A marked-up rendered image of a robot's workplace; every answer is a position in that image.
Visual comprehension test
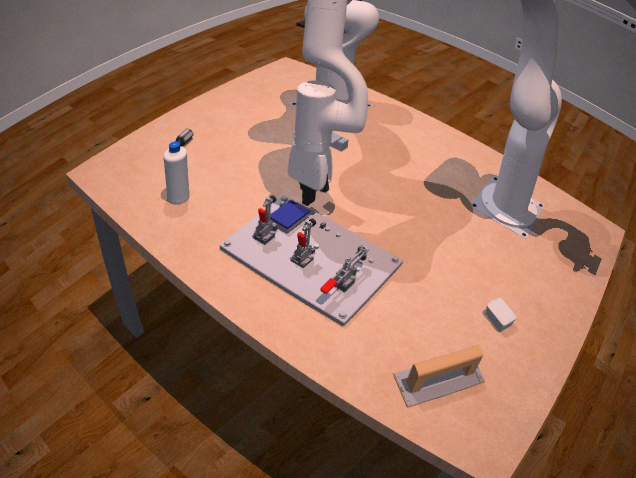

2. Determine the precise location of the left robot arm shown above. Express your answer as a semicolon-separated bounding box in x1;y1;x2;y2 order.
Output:
481;0;562;228

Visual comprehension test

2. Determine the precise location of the grey toggle clamp with red handle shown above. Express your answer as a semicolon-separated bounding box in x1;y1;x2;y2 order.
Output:
291;218;316;268
253;195;276;245

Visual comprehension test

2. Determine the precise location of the black screwdriver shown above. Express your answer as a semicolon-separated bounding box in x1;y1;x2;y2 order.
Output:
175;128;194;146

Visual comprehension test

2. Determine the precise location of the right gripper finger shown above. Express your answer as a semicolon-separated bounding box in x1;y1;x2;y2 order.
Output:
299;183;308;205
305;175;329;206

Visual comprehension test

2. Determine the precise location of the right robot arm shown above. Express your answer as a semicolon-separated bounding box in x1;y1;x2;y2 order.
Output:
293;0;379;152

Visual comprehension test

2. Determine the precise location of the grey bottle with blue cap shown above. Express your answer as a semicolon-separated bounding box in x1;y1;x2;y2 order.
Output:
163;141;190;204

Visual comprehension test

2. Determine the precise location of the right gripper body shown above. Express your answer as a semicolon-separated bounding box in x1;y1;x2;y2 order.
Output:
288;142;332;191

